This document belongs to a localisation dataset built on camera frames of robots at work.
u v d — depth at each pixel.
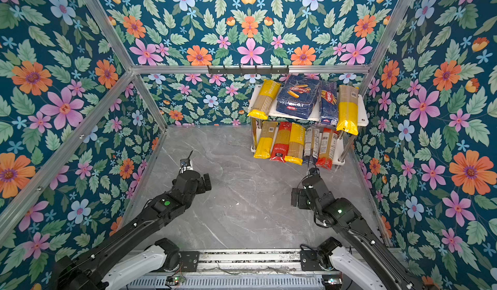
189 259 0.74
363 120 0.75
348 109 0.74
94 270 0.41
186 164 0.69
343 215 0.48
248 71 0.93
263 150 0.96
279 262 0.75
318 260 0.73
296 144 0.99
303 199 0.65
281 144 1.01
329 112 0.73
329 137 1.02
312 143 0.99
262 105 0.76
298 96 0.75
